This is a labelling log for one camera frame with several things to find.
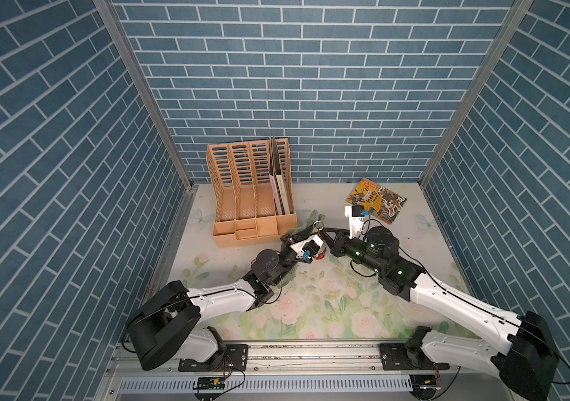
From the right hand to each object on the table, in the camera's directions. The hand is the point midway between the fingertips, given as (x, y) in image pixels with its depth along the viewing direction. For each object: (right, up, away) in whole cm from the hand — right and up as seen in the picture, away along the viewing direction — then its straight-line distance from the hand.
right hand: (324, 230), depth 72 cm
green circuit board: (-33, -45, 0) cm, 55 cm away
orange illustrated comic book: (+30, +9, +40) cm, 51 cm away
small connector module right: (+29, -45, -1) cm, 53 cm away
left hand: (-1, +1, 0) cm, 1 cm away
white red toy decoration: (0, -9, +6) cm, 11 cm away
